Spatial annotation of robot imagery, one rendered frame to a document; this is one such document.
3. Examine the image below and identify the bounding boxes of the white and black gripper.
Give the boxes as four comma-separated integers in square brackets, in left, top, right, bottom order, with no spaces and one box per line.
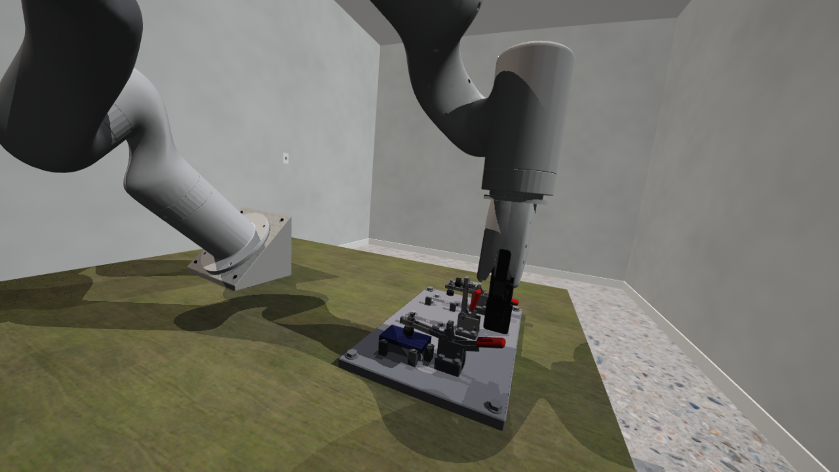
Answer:
[477,195,549,334]

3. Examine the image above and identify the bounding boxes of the black toggle clamp with red handle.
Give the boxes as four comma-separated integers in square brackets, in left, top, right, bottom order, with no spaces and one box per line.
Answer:
[455,276,481,340]

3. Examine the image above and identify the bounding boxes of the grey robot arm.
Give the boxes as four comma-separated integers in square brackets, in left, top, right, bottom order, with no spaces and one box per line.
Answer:
[0,0,575,273]

